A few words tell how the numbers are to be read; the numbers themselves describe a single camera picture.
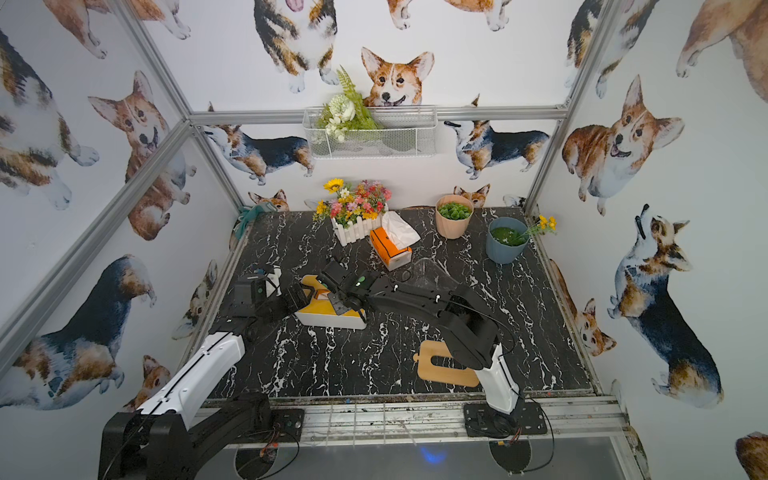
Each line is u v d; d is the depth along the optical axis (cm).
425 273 100
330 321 88
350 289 64
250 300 65
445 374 84
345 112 78
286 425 73
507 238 103
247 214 120
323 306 84
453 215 103
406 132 93
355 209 101
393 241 102
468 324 50
